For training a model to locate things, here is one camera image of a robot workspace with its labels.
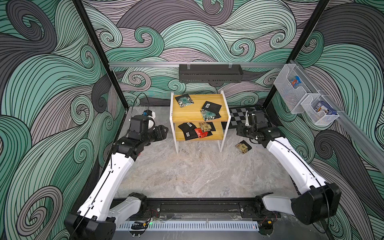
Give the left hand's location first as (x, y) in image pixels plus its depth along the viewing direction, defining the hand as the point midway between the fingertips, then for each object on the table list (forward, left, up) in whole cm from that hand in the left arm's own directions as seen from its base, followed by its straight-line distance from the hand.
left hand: (164, 127), depth 72 cm
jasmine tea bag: (+15, -10, +5) cm, 18 cm away
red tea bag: (+5, -19, -11) cm, 22 cm away
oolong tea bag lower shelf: (+10, -22, -12) cm, 27 cm away
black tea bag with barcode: (+9, -25, +5) cm, 27 cm away
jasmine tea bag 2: (+4, -21, +5) cm, 22 cm away
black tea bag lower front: (+4, -13, -12) cm, 18 cm away
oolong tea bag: (+5, -48, -28) cm, 56 cm away
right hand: (+5, -42, -6) cm, 43 cm away
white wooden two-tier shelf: (+2, -17, +5) cm, 18 cm away
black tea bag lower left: (+10, -11, -12) cm, 19 cm away
